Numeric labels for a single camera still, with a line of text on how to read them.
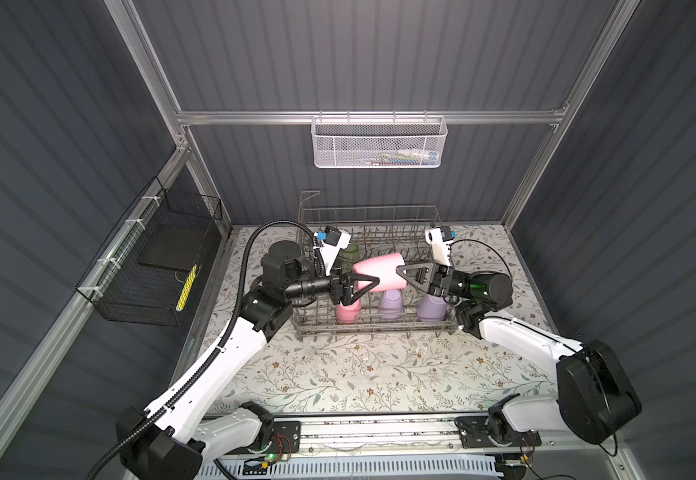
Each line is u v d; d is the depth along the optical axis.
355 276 0.60
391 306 0.84
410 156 0.91
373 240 1.08
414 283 0.61
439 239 0.61
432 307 0.83
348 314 0.83
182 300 0.67
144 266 0.73
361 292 0.59
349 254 0.91
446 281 0.58
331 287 0.58
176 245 0.78
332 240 0.56
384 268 0.60
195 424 0.41
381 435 0.76
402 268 0.60
